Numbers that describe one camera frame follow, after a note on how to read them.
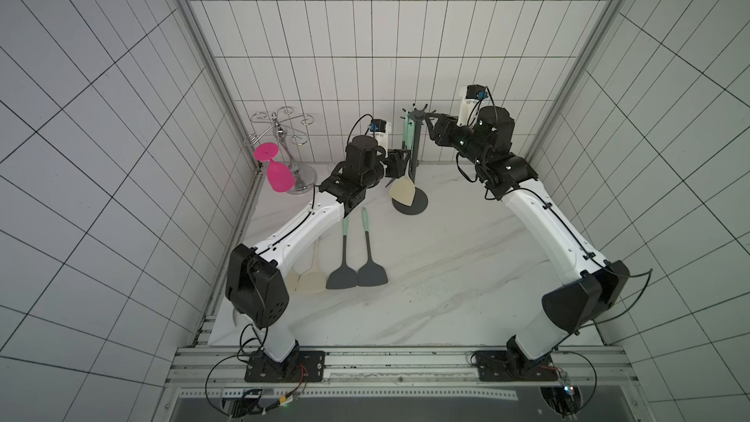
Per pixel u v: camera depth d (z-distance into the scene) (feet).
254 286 1.45
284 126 3.03
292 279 2.88
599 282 1.38
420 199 3.51
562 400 2.26
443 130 2.01
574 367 2.25
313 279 2.90
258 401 2.25
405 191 3.03
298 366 2.36
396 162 2.20
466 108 2.00
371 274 2.88
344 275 2.89
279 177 3.01
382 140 2.24
